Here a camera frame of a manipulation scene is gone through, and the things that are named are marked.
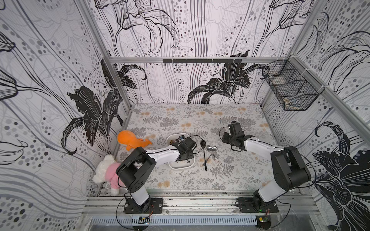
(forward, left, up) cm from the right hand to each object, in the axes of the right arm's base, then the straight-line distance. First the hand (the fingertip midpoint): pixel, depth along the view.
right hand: (225, 135), depth 96 cm
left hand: (-13, +25, -5) cm, 29 cm away
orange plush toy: (-4, +64, +4) cm, 65 cm away
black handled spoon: (-5, +15, -2) cm, 16 cm away
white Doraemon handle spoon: (-9, +11, -2) cm, 14 cm away
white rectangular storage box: (-19, +29, -3) cm, 35 cm away
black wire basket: (+15, -39, +27) cm, 49 cm away
